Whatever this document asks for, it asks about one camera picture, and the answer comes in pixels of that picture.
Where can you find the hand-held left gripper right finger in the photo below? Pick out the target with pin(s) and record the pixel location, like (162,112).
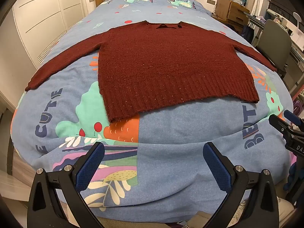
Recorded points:
(216,166)

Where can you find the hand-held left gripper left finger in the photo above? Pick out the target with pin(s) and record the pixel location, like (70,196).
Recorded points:
(90,164)

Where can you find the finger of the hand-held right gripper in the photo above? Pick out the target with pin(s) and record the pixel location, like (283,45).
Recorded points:
(276,121)
(291,116)

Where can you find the dark red knit sweater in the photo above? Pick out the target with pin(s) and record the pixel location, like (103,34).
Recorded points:
(166,64)

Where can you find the blue printed blanket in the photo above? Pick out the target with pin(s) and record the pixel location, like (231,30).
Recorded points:
(180,147)

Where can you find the grey-green chair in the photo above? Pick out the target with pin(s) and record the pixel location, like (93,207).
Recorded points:
(275,40)

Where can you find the dark blue bag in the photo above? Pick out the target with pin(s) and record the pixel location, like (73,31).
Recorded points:
(248,33)

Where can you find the white desk lamp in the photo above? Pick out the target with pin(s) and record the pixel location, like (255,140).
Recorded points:
(297,19)

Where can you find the wooden nightstand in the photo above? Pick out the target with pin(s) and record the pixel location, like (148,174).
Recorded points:
(229,10)

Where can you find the white wardrobe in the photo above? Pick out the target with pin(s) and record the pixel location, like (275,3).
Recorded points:
(42,11)

